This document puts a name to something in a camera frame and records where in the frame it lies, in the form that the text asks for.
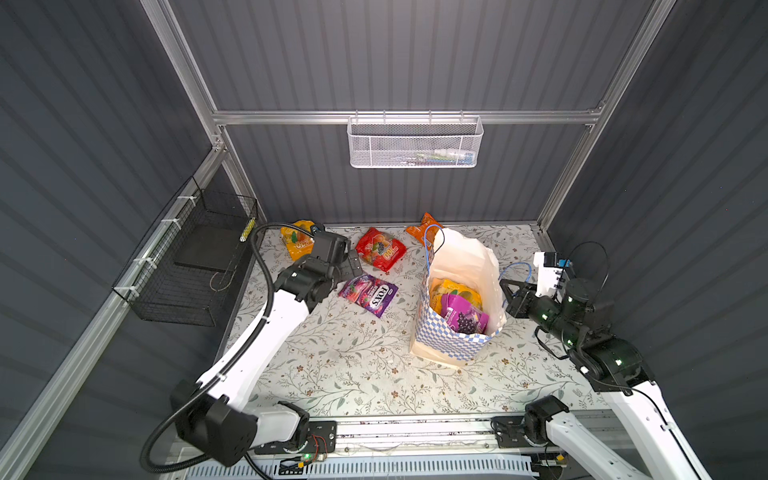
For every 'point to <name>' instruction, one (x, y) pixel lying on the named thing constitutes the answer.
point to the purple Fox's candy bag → (373, 295)
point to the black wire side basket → (180, 271)
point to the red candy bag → (378, 250)
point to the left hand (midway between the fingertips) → (341, 263)
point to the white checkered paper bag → (454, 254)
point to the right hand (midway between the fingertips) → (505, 284)
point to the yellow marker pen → (248, 230)
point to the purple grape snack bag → (462, 316)
